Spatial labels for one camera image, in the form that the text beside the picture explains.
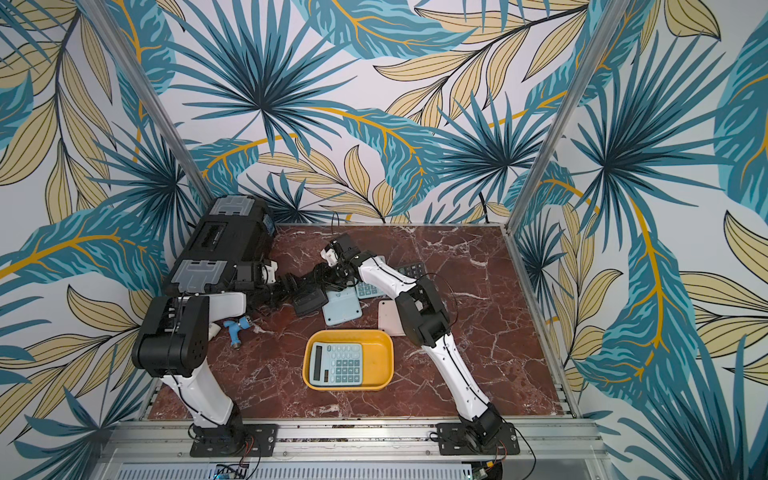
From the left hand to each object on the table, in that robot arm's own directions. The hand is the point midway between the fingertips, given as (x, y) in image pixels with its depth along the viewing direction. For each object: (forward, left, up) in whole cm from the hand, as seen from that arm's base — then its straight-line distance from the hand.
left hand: (300, 287), depth 97 cm
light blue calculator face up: (0, -21, -2) cm, 22 cm away
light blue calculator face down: (-6, -14, -2) cm, 15 cm away
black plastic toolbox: (+13, +21, +13) cm, 27 cm away
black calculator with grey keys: (+5, -37, +4) cm, 38 cm away
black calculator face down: (-5, -4, -1) cm, 6 cm away
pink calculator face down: (-9, -29, -2) cm, 31 cm away
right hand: (0, -4, +2) cm, 5 cm away
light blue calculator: (-24, -14, -1) cm, 28 cm away
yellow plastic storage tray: (-22, -26, -3) cm, 34 cm away
